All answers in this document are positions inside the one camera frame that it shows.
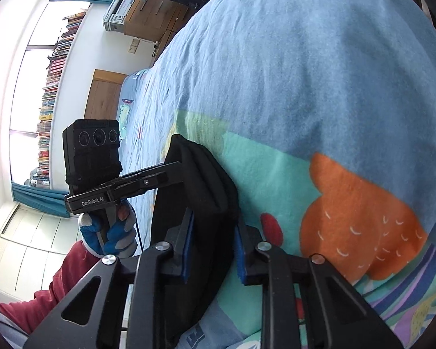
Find white printer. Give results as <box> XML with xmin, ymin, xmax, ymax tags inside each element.
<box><xmin>102</xmin><ymin>0</ymin><xmax>139</xmax><ymax>33</ymax></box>

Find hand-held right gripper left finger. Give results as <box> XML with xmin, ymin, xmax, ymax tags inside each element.
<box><xmin>22</xmin><ymin>213</ymin><xmax>195</xmax><ymax>349</ymax></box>

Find person's left forearm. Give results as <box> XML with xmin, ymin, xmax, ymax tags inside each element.
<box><xmin>0</xmin><ymin>240</ymin><xmax>102</xmax><ymax>335</ymax></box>

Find row of books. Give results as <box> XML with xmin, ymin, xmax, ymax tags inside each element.
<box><xmin>24</xmin><ymin>11</ymin><xmax>88</xmax><ymax>190</ymax></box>

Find white wardrobe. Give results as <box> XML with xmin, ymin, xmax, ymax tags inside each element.
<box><xmin>0</xmin><ymin>204</ymin><xmax>84</xmax><ymax>299</ymax></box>

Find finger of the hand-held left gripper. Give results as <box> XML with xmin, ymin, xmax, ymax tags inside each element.
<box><xmin>121</xmin><ymin>162</ymin><xmax>184</xmax><ymax>182</ymax></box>
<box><xmin>109</xmin><ymin>172</ymin><xmax>168</xmax><ymax>199</ymax></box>

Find black pants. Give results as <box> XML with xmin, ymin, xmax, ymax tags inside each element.
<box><xmin>151</xmin><ymin>134</ymin><xmax>240</xmax><ymax>339</ymax></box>

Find teal curtain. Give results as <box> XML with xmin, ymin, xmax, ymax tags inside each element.
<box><xmin>11</xmin><ymin>182</ymin><xmax>71</xmax><ymax>219</ymax></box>

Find wooden headboard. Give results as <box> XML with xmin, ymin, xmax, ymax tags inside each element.
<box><xmin>88</xmin><ymin>69</ymin><xmax>129</xmax><ymax>133</ymax></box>

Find person's grey clothing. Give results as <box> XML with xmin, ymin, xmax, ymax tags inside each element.
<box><xmin>0</xmin><ymin>302</ymin><xmax>31</xmax><ymax>348</ymax></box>

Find wooden dresser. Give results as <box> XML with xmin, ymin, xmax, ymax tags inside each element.
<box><xmin>124</xmin><ymin>0</ymin><xmax>190</xmax><ymax>44</ymax></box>

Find wooden nightstand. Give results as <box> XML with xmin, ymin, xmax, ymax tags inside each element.
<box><xmin>151</xmin><ymin>25</ymin><xmax>176</xmax><ymax>68</ymax></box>

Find black cable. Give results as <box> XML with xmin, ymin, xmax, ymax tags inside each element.
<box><xmin>134</xmin><ymin>223</ymin><xmax>145</xmax><ymax>254</ymax></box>

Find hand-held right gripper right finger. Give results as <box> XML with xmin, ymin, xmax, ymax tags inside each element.
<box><xmin>233</xmin><ymin>222</ymin><xmax>404</xmax><ymax>349</ymax></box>

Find person's left hand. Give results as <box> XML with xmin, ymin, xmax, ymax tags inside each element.
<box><xmin>78</xmin><ymin>204</ymin><xmax>137</xmax><ymax>259</ymax></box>

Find blue printed blanket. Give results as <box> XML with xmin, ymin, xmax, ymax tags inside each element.
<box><xmin>116</xmin><ymin>0</ymin><xmax>436</xmax><ymax>349</ymax></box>

